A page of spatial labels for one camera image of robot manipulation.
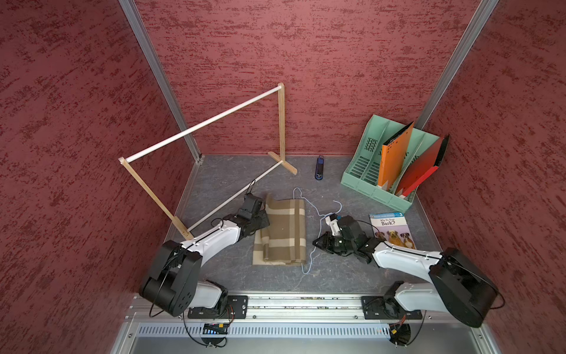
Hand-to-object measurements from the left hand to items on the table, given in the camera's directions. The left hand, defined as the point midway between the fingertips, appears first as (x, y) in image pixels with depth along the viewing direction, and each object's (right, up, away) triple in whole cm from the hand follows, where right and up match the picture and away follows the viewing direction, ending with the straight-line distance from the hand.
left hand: (264, 222), depth 90 cm
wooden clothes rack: (+7, +29, +25) cm, 39 cm away
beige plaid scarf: (+9, -7, -4) cm, 12 cm away
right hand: (+20, -9, -7) cm, 23 cm away
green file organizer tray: (+50, +22, +23) cm, 59 cm away
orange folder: (+52, +28, -6) cm, 59 cm away
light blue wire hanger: (+23, 0, -3) cm, 23 cm away
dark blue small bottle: (+27, +23, +27) cm, 45 cm away
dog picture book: (+56, -3, +3) cm, 56 cm away
